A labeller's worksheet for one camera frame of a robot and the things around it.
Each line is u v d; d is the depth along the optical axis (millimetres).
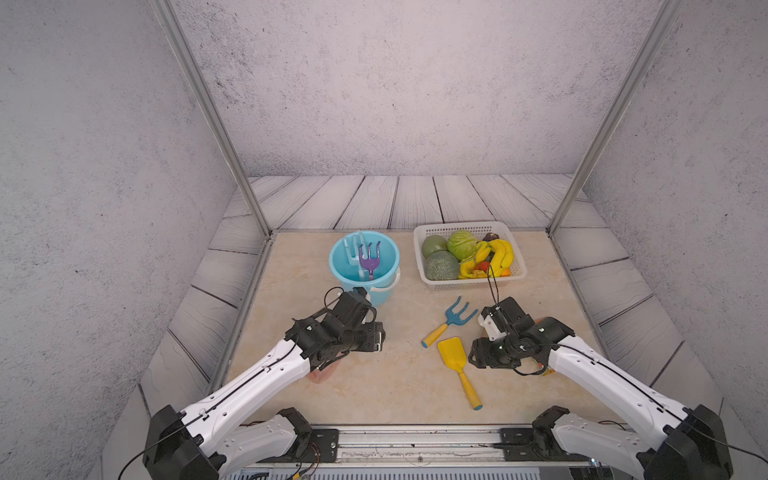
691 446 379
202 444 390
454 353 900
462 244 986
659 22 720
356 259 961
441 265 960
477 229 1111
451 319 958
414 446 745
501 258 963
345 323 571
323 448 729
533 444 676
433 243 1040
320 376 813
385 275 851
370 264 978
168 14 698
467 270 1009
